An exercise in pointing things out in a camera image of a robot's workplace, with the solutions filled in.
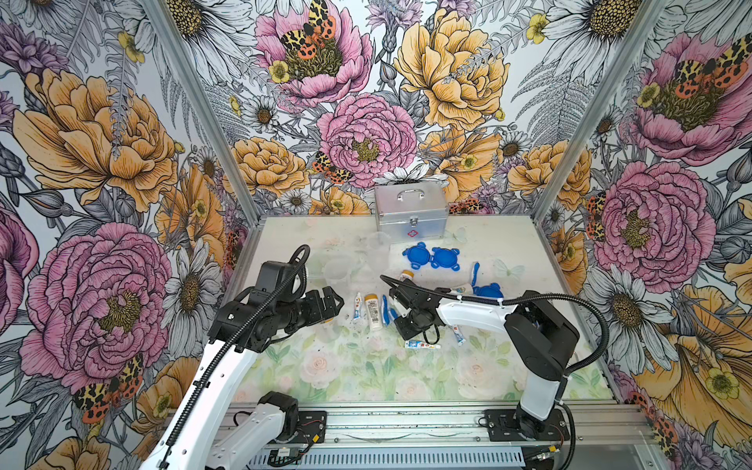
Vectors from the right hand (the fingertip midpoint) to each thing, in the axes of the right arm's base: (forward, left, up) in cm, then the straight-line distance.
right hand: (406, 336), depth 90 cm
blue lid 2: (+30, -17, -1) cm, 35 cm away
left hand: (-5, +20, +22) cm, 30 cm away
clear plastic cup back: (+29, +8, +6) cm, 30 cm away
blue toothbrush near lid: (+22, -26, -1) cm, 34 cm away
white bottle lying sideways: (+15, -18, +1) cm, 23 cm away
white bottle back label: (+21, -2, +1) cm, 22 cm away
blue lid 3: (+16, -31, -2) cm, 35 cm away
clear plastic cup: (+17, +21, +10) cm, 29 cm away
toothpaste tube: (0, -16, 0) cm, 16 cm away
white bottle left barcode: (+8, +10, +2) cm, 13 cm away
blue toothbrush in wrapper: (+6, +6, +1) cm, 8 cm away
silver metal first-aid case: (+39, -4, +14) cm, 42 cm away
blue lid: (+32, -7, -1) cm, 32 cm away
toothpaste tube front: (-3, -4, 0) cm, 5 cm away
